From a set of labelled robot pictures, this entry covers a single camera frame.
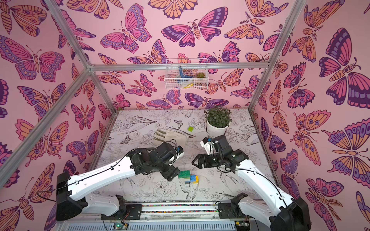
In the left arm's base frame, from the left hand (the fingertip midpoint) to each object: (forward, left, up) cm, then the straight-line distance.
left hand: (175, 167), depth 72 cm
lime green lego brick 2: (+38, -8, -17) cm, 42 cm away
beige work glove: (+29, 0, -15) cm, 33 cm away
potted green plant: (+31, -25, +2) cm, 40 cm away
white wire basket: (+52, +5, +17) cm, 55 cm away
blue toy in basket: (+53, -3, +18) cm, 56 cm away
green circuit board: (-23, +27, -17) cm, 40 cm away
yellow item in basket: (+43, -7, +18) cm, 48 cm away
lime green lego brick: (-3, -6, -8) cm, 10 cm away
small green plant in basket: (+55, -14, +19) cm, 59 cm away
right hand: (+4, -12, -1) cm, 12 cm away
